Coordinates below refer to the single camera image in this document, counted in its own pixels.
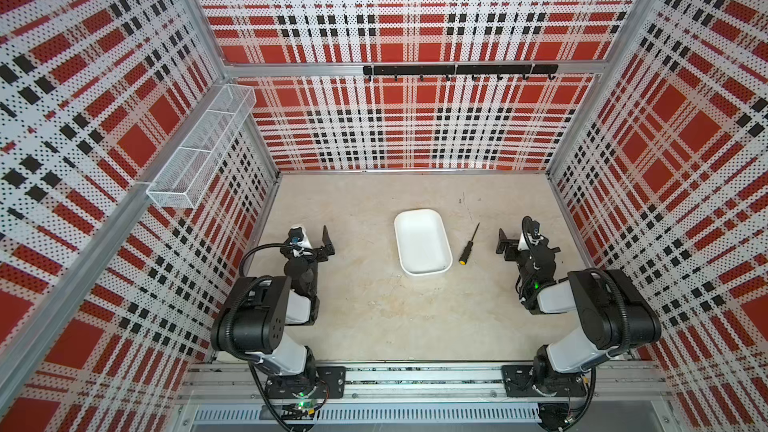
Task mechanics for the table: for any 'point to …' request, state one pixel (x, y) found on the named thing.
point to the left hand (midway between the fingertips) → (310, 233)
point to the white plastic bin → (423, 242)
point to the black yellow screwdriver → (466, 252)
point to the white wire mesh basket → (190, 171)
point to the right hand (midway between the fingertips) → (517, 231)
